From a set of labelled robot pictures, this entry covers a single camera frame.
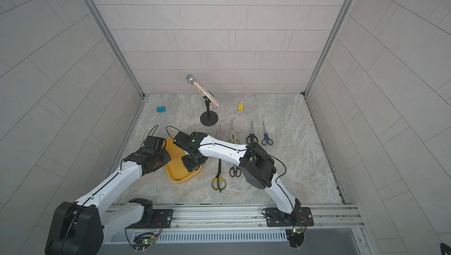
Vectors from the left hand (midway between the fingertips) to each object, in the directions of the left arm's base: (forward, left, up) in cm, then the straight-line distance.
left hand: (170, 155), depth 87 cm
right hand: (-7, -12, +1) cm, 14 cm away
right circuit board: (-33, -57, -2) cm, 66 cm away
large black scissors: (-7, -32, -2) cm, 33 cm away
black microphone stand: (+24, -18, 0) cm, 30 cm away
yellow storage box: (-8, -5, +1) cm, 9 cm away
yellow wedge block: (+32, -36, 0) cm, 49 cm away
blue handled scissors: (+11, -50, -2) cm, 51 cm away
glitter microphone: (+27, -11, +27) cm, 40 cm away
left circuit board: (-34, +2, -1) cm, 34 cm away
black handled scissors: (+11, -42, -2) cm, 44 cm away
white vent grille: (-33, -27, -2) cm, 42 cm away
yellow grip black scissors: (-13, -25, -2) cm, 28 cm away
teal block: (+31, +13, -2) cm, 34 cm away
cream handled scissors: (+11, -31, -1) cm, 33 cm away
